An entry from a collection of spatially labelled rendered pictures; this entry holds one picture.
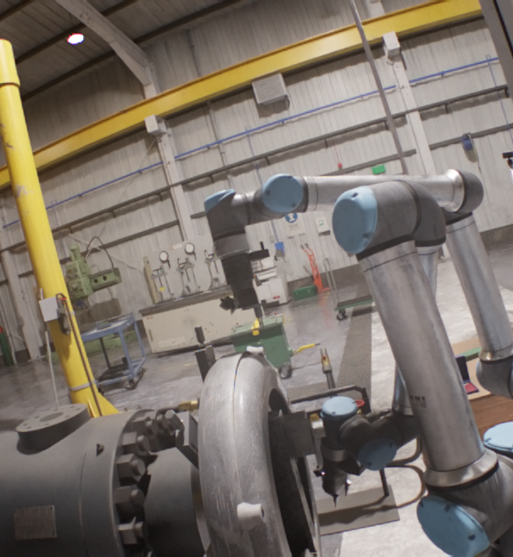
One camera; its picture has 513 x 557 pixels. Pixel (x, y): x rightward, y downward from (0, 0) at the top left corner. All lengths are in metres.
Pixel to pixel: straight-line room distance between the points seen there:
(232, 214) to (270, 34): 11.82
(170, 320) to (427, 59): 8.58
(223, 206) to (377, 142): 10.79
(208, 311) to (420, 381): 6.57
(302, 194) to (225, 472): 0.64
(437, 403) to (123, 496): 0.71
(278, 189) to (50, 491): 0.90
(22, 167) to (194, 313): 3.75
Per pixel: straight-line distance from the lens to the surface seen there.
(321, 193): 1.17
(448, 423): 0.92
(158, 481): 1.25
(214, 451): 0.96
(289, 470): 1.18
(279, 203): 1.12
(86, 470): 1.21
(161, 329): 7.91
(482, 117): 12.34
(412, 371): 0.90
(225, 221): 1.24
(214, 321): 7.36
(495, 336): 1.59
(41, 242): 4.79
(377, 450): 1.17
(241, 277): 1.23
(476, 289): 1.54
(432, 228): 1.00
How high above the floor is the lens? 1.20
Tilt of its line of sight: 4 degrees down
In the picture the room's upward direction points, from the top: 16 degrees counter-clockwise
